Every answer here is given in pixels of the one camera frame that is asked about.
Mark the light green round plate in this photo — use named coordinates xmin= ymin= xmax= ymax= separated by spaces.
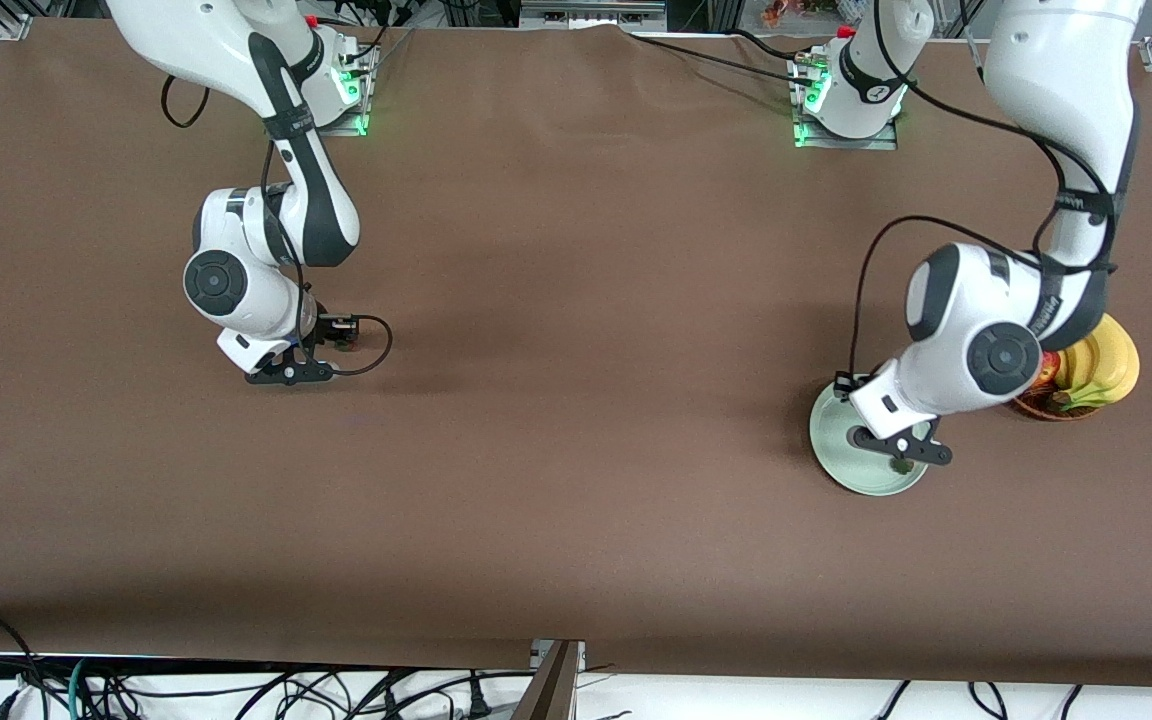
xmin=809 ymin=380 xmax=934 ymax=498

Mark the brown wicker basket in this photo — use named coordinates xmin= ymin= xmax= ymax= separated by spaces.
xmin=1006 ymin=385 xmax=1107 ymax=422

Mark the yellow banana bunch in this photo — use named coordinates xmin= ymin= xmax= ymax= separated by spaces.
xmin=1056 ymin=315 xmax=1141 ymax=412

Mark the brown table cover sheet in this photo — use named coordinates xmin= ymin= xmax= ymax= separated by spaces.
xmin=0 ymin=18 xmax=1152 ymax=691

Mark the grey metal box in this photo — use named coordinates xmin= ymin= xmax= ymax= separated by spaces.
xmin=519 ymin=0 xmax=667 ymax=29

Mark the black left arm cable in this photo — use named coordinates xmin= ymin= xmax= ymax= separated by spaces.
xmin=848 ymin=0 xmax=1122 ymax=376

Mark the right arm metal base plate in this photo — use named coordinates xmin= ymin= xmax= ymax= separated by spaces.
xmin=316 ymin=45 xmax=377 ymax=138

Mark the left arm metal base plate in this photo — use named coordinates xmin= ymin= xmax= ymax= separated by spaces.
xmin=791 ymin=55 xmax=899 ymax=151

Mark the teal cable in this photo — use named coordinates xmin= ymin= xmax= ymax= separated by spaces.
xmin=64 ymin=657 xmax=95 ymax=720

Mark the aluminium frame post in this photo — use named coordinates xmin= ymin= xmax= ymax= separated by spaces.
xmin=511 ymin=638 xmax=587 ymax=720

